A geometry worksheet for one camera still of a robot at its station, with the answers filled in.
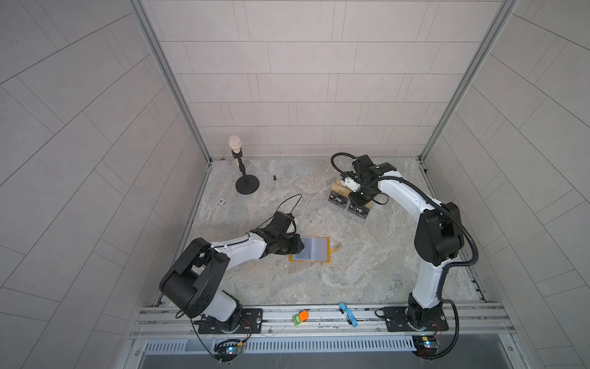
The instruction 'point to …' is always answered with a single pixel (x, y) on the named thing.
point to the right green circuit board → (425, 345)
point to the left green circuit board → (228, 350)
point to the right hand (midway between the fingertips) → (355, 200)
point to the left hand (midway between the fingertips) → (306, 246)
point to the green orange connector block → (301, 317)
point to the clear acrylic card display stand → (353, 214)
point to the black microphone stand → (246, 184)
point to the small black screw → (274, 177)
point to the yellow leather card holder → (316, 249)
